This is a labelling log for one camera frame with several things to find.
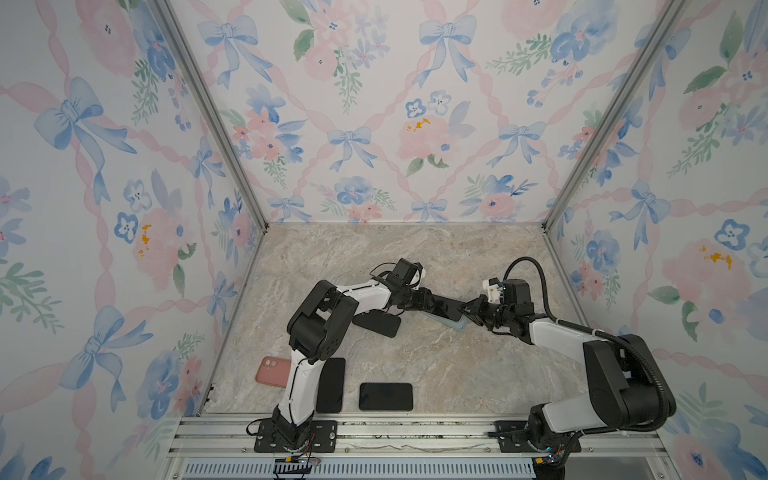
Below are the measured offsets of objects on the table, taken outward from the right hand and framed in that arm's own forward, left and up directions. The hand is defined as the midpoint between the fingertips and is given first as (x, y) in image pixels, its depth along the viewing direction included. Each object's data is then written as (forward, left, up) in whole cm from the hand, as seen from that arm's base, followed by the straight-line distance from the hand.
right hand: (457, 306), depth 90 cm
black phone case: (-2, +24, -6) cm, 25 cm away
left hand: (+3, +6, -3) cm, 8 cm away
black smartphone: (-22, +36, -6) cm, 43 cm away
